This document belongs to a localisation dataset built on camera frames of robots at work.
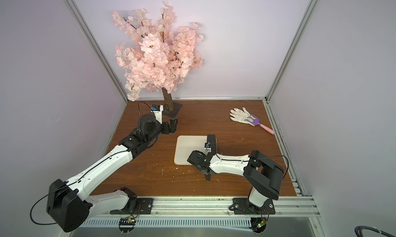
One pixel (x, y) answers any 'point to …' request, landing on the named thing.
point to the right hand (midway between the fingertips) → (205, 160)
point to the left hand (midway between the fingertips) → (171, 118)
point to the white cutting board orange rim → (186, 144)
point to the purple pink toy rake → (257, 121)
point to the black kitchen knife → (211, 139)
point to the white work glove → (243, 116)
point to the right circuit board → (258, 224)
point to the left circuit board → (127, 224)
